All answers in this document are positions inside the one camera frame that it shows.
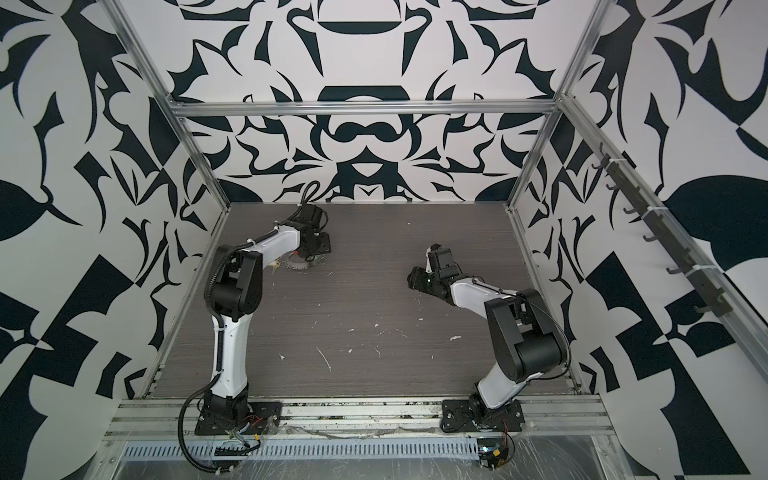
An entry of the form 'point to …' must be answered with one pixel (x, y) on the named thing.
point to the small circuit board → (493, 458)
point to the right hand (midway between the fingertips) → (415, 276)
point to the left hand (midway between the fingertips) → (323, 241)
